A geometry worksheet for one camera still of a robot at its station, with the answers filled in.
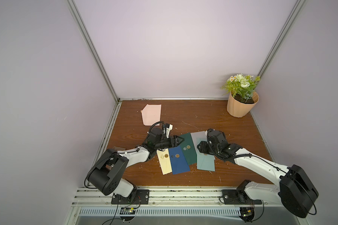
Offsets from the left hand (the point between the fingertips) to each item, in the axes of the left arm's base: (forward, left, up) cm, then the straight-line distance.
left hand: (183, 141), depth 81 cm
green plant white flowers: (+32, -37, +17) cm, 52 cm away
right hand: (+1, -9, -3) cm, 10 cm away
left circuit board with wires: (-34, +30, -16) cm, 48 cm away
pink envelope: (+30, +24, -12) cm, 41 cm away
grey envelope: (+9, -11, -11) cm, 18 cm away
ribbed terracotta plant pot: (+27, -39, -1) cm, 48 cm away
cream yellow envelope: (-7, +12, -12) cm, 19 cm away
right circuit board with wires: (-33, -33, -15) cm, 49 cm away
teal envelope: (-8, -14, -13) cm, 20 cm away
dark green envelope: (+2, -4, -12) cm, 13 cm away
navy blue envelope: (-9, +2, -13) cm, 16 cm away
